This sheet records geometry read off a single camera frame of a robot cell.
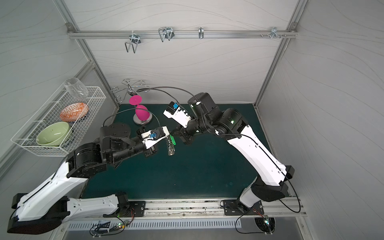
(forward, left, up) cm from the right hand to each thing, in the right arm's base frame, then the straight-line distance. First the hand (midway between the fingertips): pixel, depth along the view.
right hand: (172, 130), depth 57 cm
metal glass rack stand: (+37, +32, -10) cm, 50 cm away
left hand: (-2, +3, +1) cm, 4 cm away
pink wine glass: (+28, +27, -22) cm, 45 cm away
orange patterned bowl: (+13, +51, -5) cm, 53 cm away
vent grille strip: (-27, +4, -40) cm, 48 cm away
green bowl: (-2, +50, -3) cm, 50 cm away
